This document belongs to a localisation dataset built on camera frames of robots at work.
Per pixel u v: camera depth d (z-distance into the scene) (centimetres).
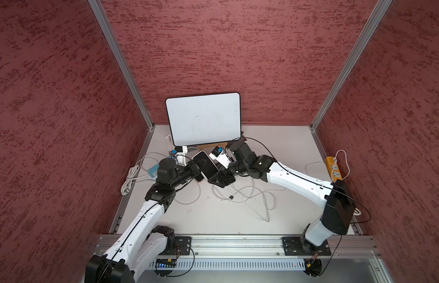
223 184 65
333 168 95
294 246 74
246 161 59
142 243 48
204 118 98
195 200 87
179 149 71
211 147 105
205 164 74
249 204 88
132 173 97
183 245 74
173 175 61
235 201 87
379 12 72
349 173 90
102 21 74
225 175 65
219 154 66
